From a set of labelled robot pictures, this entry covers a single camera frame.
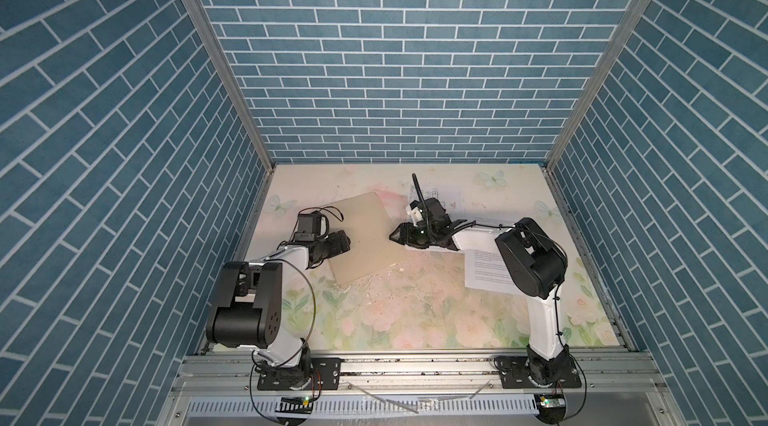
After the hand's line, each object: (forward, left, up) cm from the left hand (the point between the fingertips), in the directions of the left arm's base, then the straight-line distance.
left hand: (341, 242), depth 95 cm
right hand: (+2, -17, +1) cm, 17 cm away
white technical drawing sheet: (+21, -40, -2) cm, 45 cm away
